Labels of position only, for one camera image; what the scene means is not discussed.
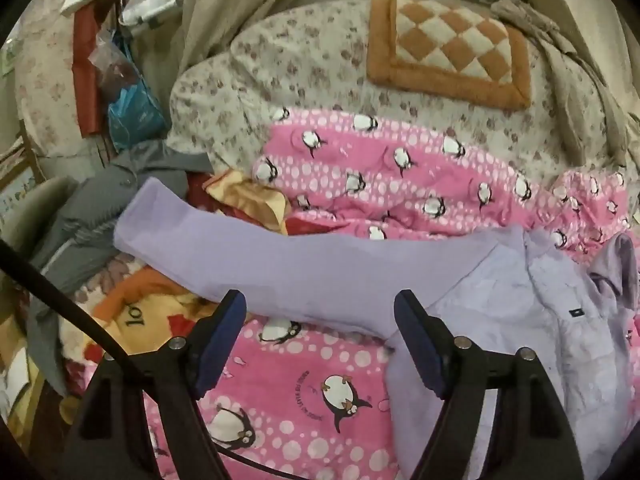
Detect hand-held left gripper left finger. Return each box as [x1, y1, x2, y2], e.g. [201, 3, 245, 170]
[62, 289, 248, 480]

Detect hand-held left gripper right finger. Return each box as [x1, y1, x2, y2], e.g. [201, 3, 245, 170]
[393, 289, 586, 480]

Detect lavender jacket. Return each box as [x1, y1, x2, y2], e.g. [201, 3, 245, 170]
[114, 176, 640, 480]

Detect orange yellow cartoon blanket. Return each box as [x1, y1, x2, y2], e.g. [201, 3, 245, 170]
[0, 167, 291, 461]

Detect pink penguin print blanket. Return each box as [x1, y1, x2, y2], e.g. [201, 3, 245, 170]
[142, 106, 633, 480]

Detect grey striped shirt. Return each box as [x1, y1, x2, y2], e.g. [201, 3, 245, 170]
[25, 140, 213, 396]

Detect blue plastic bag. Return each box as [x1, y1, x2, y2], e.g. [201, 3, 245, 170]
[107, 35, 168, 153]

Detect orange checkered cushion mat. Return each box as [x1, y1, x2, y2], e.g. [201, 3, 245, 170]
[366, 0, 532, 111]

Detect red cloth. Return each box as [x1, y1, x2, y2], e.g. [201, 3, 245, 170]
[72, 2, 118, 138]

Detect floral bed sheet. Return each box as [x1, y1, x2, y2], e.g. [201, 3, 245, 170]
[167, 0, 640, 196]

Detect beige garment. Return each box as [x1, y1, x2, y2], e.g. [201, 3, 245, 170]
[490, 0, 640, 181]

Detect clear plastic bag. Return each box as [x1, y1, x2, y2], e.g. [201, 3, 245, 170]
[87, 25, 143, 96]

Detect beige curtain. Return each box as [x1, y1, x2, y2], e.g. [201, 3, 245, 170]
[165, 0, 321, 91]

